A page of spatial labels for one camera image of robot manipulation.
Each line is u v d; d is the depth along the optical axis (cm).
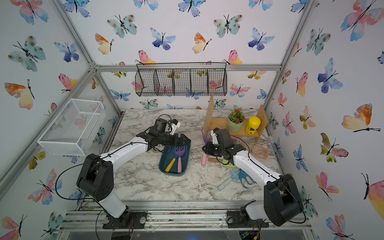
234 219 74
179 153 96
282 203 41
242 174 88
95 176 46
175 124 80
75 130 84
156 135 69
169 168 89
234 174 89
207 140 86
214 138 77
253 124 91
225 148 65
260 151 98
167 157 94
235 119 91
